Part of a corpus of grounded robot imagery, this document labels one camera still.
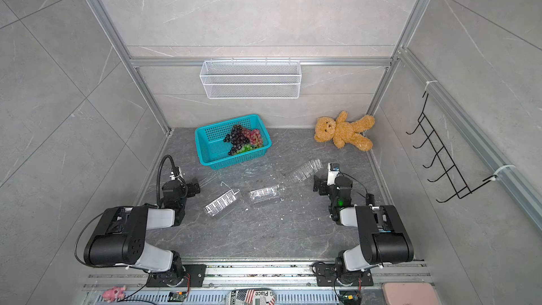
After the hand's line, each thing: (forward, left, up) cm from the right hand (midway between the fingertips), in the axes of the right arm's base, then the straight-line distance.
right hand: (328, 175), depth 94 cm
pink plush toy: (-43, +78, -3) cm, 89 cm away
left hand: (0, +64, 0) cm, 64 cm away
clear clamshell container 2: (-6, +29, -4) cm, 30 cm away
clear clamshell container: (+5, +9, -5) cm, 12 cm away
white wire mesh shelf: (+40, +35, +24) cm, 59 cm away
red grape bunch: (+24, +35, 0) cm, 42 cm away
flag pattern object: (-44, +32, -2) cm, 55 cm away
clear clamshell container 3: (-10, +48, -4) cm, 49 cm away
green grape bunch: (+17, +38, +1) cm, 42 cm away
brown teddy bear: (+27, -11, 0) cm, 29 cm away
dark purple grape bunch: (+22, +43, +1) cm, 49 cm away
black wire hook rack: (-16, -32, +25) cm, 43 cm away
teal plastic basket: (+19, +58, -5) cm, 61 cm away
